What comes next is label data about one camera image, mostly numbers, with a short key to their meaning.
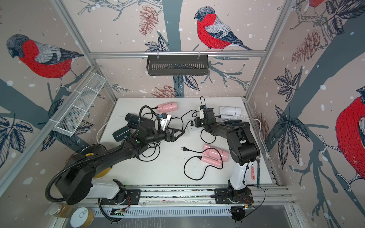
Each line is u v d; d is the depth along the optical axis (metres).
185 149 0.90
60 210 0.62
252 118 1.12
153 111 0.71
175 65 1.07
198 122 0.89
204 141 0.95
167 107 1.10
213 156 0.85
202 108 0.88
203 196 0.75
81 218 0.64
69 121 0.80
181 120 1.07
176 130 0.69
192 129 0.98
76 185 0.41
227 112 1.07
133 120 1.05
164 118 0.72
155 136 0.65
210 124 0.77
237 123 0.99
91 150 0.83
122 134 0.93
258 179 0.80
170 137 0.70
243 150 0.51
